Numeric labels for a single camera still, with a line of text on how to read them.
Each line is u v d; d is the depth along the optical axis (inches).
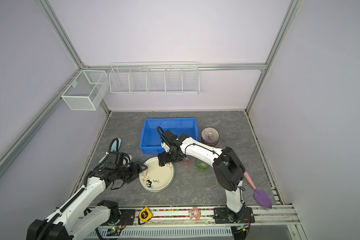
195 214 28.5
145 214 29.0
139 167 29.6
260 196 31.8
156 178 32.7
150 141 42.4
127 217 29.1
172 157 29.0
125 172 27.6
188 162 36.7
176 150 24.7
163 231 27.9
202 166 35.8
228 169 18.9
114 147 39.3
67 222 16.5
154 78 39.0
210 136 38.0
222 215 29.2
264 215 29.8
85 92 39.2
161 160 29.6
